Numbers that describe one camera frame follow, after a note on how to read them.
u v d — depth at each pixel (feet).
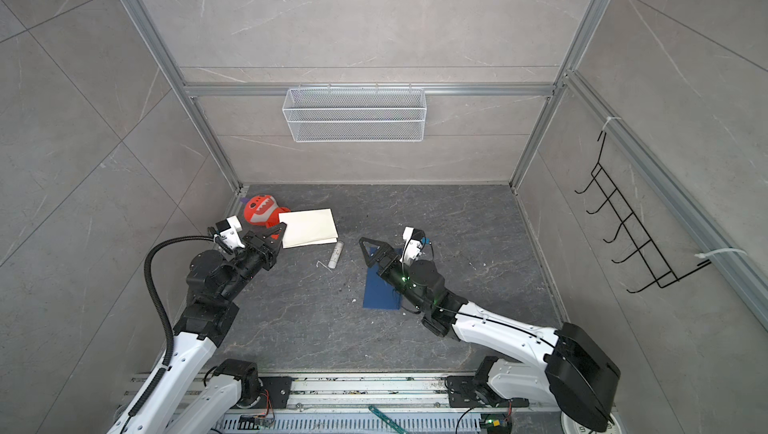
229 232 2.11
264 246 2.00
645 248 2.07
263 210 3.32
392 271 2.13
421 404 2.39
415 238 2.22
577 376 1.30
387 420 2.29
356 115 3.29
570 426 2.24
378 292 2.95
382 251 2.08
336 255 3.21
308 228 2.34
